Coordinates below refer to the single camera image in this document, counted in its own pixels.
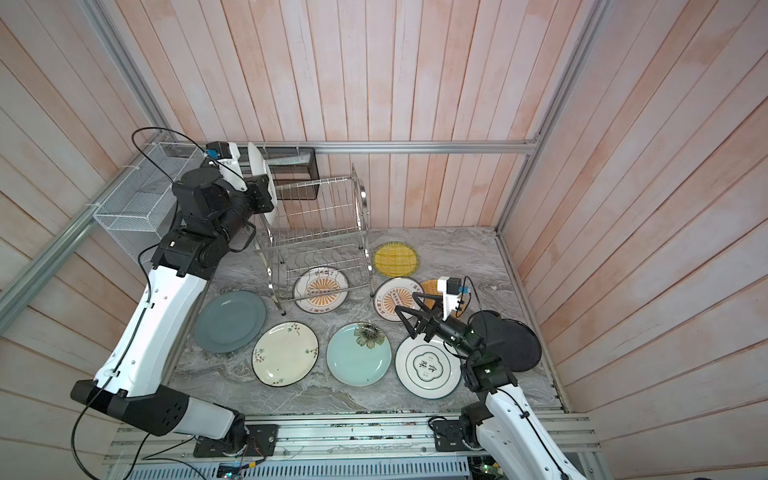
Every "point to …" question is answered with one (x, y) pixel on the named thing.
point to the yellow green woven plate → (396, 259)
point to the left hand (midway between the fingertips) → (270, 181)
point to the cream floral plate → (284, 353)
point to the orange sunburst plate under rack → (320, 289)
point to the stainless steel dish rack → (319, 237)
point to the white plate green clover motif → (428, 370)
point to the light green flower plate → (359, 354)
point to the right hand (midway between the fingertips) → (405, 302)
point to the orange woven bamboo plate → (431, 287)
